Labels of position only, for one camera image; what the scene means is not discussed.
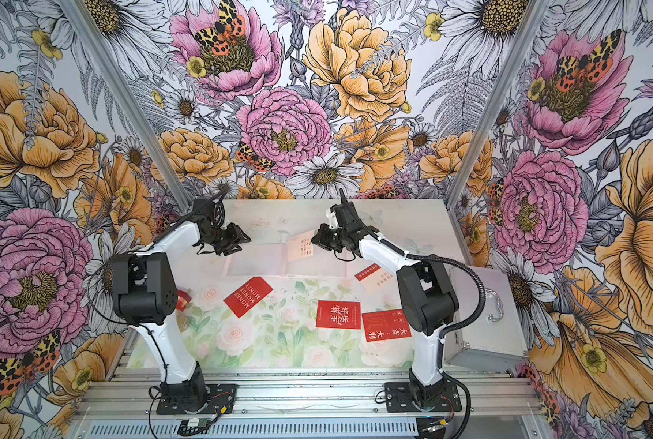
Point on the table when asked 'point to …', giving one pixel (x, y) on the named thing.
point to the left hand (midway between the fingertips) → (246, 248)
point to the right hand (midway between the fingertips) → (310, 245)
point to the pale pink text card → (300, 246)
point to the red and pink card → (374, 276)
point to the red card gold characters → (386, 325)
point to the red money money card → (248, 295)
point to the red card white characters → (338, 315)
